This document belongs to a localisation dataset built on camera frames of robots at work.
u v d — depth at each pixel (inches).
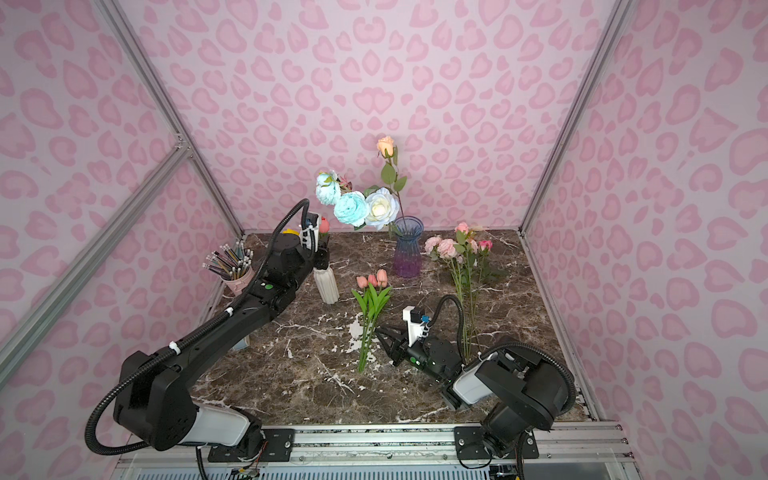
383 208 26.1
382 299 38.3
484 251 43.3
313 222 26.7
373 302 37.9
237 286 37.0
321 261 28.8
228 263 37.6
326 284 35.6
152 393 16.2
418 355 27.9
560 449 28.8
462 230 41.6
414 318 27.7
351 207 25.1
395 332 29.0
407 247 39.8
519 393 17.5
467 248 40.9
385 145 33.1
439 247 41.2
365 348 35.5
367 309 38.3
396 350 27.7
